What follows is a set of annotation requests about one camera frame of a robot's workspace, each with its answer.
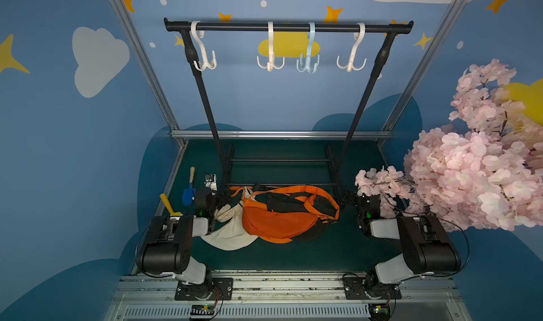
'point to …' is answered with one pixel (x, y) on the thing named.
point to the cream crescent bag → (231, 234)
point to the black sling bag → (305, 199)
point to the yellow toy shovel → (172, 213)
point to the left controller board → (202, 310)
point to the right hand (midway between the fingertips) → (362, 185)
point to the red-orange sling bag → (276, 226)
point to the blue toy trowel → (189, 194)
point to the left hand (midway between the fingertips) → (218, 185)
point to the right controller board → (380, 312)
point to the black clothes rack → (227, 155)
